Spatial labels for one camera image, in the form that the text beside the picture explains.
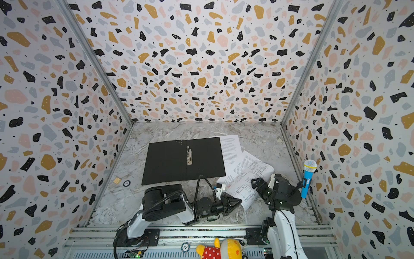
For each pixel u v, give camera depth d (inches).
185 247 28.2
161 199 20.2
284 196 25.9
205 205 25.8
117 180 35.9
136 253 27.6
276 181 26.3
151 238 29.0
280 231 19.8
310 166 27.1
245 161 39.5
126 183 35.6
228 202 29.4
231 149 42.1
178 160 39.6
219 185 32.1
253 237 29.0
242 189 32.7
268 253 28.2
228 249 25.6
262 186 30.0
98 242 28.8
